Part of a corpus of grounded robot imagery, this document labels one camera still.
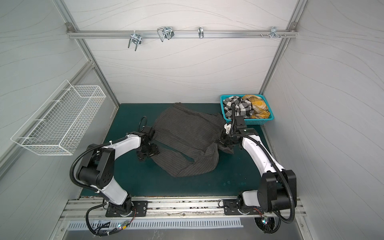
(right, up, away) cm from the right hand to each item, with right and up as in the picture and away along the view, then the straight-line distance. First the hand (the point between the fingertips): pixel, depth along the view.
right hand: (217, 137), depth 83 cm
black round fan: (+22, -41, -11) cm, 48 cm away
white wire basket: (-76, +7, -16) cm, 78 cm away
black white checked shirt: (+20, +18, +17) cm, 32 cm away
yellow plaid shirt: (+33, +18, +21) cm, 43 cm away
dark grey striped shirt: (-13, 0, +20) cm, 24 cm away
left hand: (-38, -11, +9) cm, 41 cm away
